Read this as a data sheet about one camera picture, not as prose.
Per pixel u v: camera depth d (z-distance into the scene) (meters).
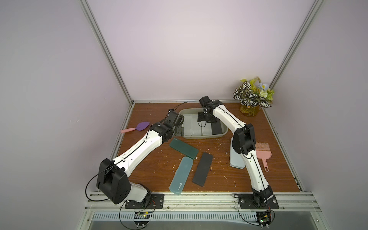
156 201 0.73
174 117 0.61
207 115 0.83
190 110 1.07
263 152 0.91
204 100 0.82
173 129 0.63
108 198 0.43
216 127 0.99
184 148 0.92
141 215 0.72
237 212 0.70
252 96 0.88
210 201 0.74
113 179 0.40
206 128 1.00
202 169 0.86
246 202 0.72
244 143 0.62
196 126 0.87
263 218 0.70
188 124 1.04
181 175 0.82
